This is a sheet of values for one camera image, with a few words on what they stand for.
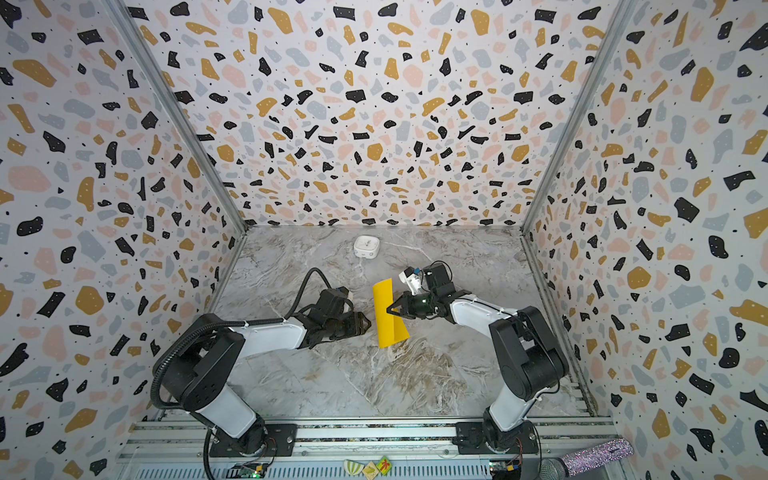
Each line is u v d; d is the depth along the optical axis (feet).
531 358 1.54
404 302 2.62
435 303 2.40
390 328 2.77
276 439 2.41
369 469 2.28
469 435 2.46
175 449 2.40
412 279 2.81
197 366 1.50
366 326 2.90
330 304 2.40
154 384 1.32
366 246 3.70
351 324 2.68
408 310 2.56
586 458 2.26
